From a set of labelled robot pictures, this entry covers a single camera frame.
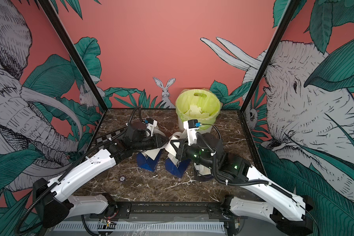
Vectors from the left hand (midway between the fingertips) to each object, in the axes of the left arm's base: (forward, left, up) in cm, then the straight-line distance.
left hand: (169, 138), depth 71 cm
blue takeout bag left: (-5, +12, -11) cm, 17 cm away
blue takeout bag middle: (-7, 0, -19) cm, 21 cm away
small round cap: (-9, +29, -27) cm, 41 cm away
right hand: (-9, 0, +12) cm, 15 cm away
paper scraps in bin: (+32, -18, -15) cm, 39 cm away
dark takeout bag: (-15, -16, -9) cm, 23 cm away
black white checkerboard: (+17, +48, -24) cm, 57 cm away
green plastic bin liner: (+32, -22, -8) cm, 40 cm away
